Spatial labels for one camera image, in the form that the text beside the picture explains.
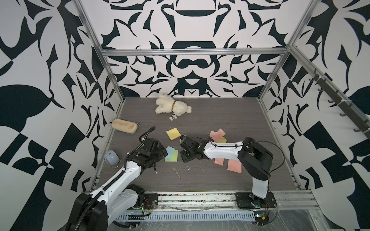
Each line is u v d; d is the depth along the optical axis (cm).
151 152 66
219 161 87
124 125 99
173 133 99
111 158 81
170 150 92
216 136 99
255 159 49
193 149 69
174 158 87
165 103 105
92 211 39
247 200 74
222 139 96
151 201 74
